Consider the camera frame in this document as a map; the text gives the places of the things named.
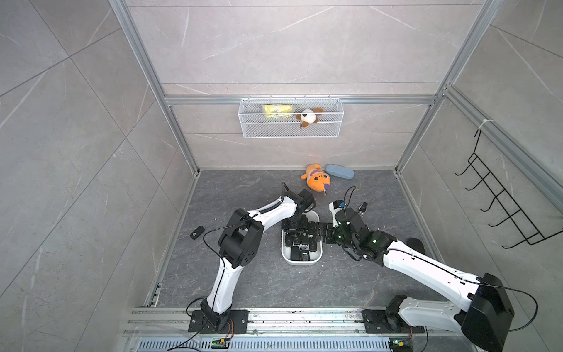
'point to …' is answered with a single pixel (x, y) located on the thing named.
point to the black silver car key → (304, 253)
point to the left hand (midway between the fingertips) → (299, 227)
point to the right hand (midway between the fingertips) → (320, 228)
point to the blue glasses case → (339, 171)
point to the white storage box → (315, 257)
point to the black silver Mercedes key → (363, 209)
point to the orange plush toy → (316, 178)
